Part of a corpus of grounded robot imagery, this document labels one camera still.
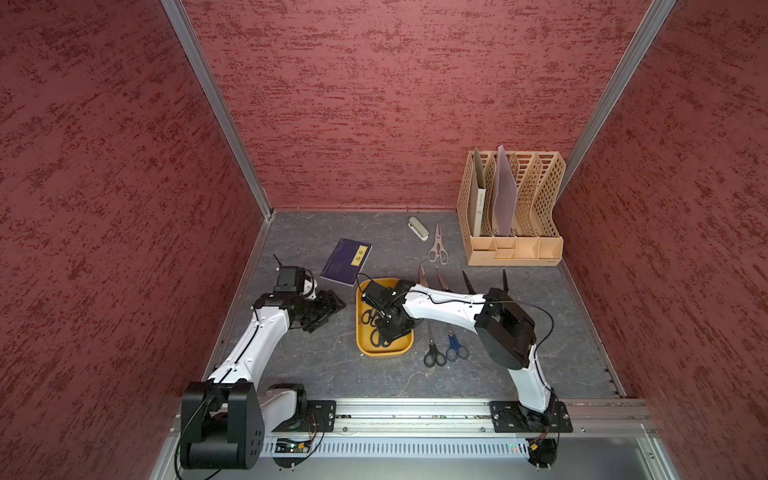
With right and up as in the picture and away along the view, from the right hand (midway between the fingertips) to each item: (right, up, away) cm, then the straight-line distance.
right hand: (393, 340), depth 87 cm
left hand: (-16, +8, -4) cm, 18 cm away
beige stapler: (+10, +34, +26) cm, 44 cm away
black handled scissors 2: (+26, +14, +13) cm, 33 cm away
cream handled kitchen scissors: (+10, +17, +13) cm, 24 cm away
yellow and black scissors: (+39, +15, +13) cm, 44 cm away
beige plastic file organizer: (+51, +31, +16) cm, 61 cm away
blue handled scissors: (+18, -2, -2) cm, 18 cm away
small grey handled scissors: (+12, -4, -2) cm, 13 cm away
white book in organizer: (+26, +44, +1) cm, 52 cm away
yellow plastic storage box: (+2, 0, -7) cm, 7 cm away
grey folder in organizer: (+41, +46, +20) cm, 65 cm away
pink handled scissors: (+17, +26, +21) cm, 37 cm away
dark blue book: (-16, +22, +17) cm, 32 cm away
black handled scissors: (+17, +14, +13) cm, 26 cm away
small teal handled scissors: (-5, +1, -2) cm, 5 cm away
